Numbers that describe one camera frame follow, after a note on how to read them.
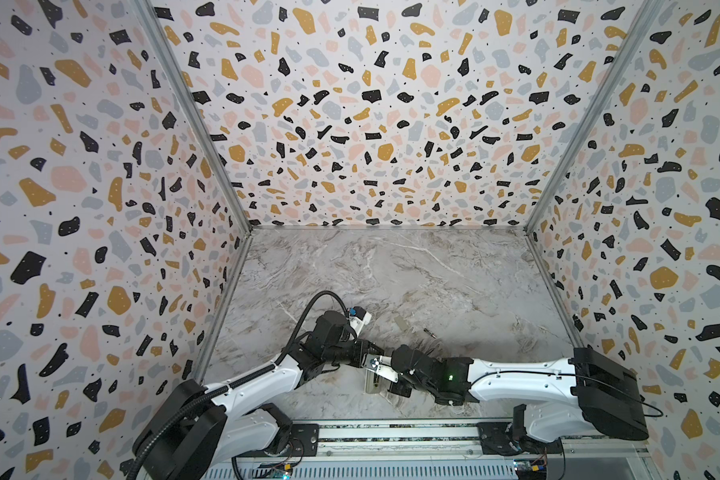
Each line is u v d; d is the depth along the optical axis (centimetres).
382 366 66
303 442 73
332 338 65
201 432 40
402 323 95
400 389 69
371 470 78
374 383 77
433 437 76
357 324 76
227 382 48
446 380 58
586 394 42
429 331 94
